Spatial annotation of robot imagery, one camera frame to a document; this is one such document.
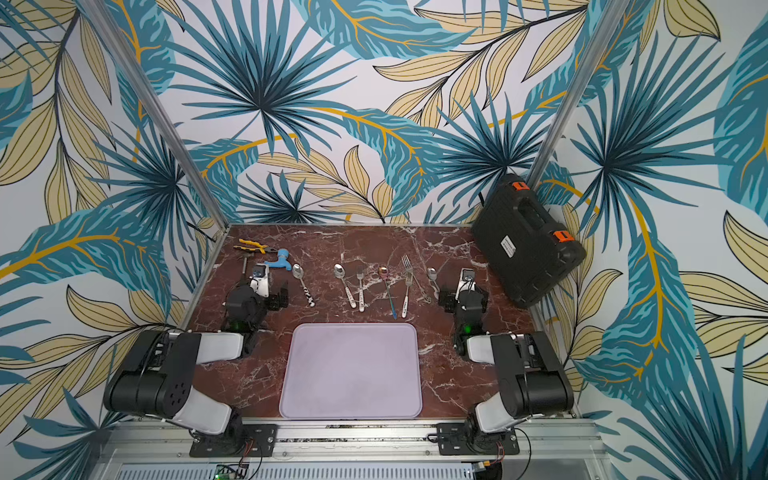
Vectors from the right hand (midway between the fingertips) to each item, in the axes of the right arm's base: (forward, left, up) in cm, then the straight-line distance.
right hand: (464, 284), depth 93 cm
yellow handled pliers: (+22, +69, -6) cm, 73 cm away
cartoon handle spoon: (+11, +40, -7) cm, 42 cm away
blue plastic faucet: (+16, +61, -6) cm, 63 cm away
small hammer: (+15, +74, -7) cm, 76 cm away
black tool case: (+8, -18, +9) cm, 21 cm away
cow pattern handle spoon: (+11, +54, -6) cm, 56 cm away
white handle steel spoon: (+9, +8, -7) cm, 14 cm away
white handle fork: (+8, +16, -8) cm, 20 cm away
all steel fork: (+13, +16, -8) cm, 22 cm away
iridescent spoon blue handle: (+11, +25, -6) cm, 28 cm away
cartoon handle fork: (+10, +33, -9) cm, 36 cm away
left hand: (+2, +60, +1) cm, 60 cm away
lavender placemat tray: (-23, +35, -8) cm, 42 cm away
